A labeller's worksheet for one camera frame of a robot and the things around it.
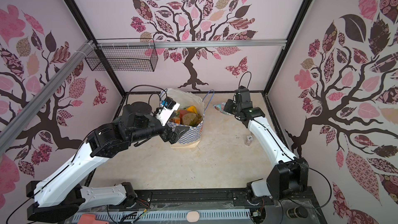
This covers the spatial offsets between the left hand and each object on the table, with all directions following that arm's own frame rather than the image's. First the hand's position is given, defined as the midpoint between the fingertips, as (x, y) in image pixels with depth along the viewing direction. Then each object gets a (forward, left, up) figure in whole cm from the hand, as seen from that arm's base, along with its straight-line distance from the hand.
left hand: (179, 124), depth 59 cm
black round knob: (-26, -49, -26) cm, 61 cm away
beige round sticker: (-27, -4, -36) cm, 45 cm away
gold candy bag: (+17, 0, -20) cm, 26 cm away
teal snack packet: (+20, -19, -15) cm, 32 cm away
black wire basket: (+53, +39, -2) cm, 67 cm away
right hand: (+21, -23, -12) cm, 34 cm away
